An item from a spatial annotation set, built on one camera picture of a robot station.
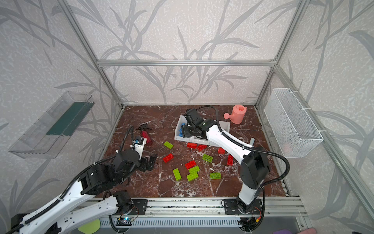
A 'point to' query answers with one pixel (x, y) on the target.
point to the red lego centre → (190, 164)
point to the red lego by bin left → (191, 145)
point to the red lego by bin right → (201, 147)
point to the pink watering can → (238, 112)
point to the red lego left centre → (168, 158)
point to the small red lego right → (220, 150)
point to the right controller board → (249, 224)
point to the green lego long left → (177, 174)
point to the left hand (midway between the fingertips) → (152, 149)
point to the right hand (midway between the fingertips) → (187, 125)
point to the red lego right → (230, 159)
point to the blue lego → (180, 133)
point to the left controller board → (123, 222)
